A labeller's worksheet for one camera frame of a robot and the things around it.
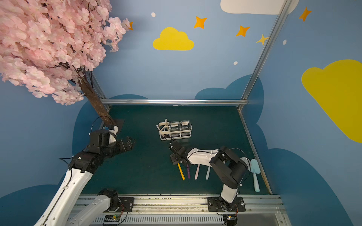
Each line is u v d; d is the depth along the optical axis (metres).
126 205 0.75
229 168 0.47
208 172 0.86
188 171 0.86
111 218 0.72
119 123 1.10
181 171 0.86
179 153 0.71
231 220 0.73
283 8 0.70
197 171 0.86
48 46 0.45
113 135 0.56
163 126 0.96
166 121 0.89
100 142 0.52
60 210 0.39
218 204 0.75
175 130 0.96
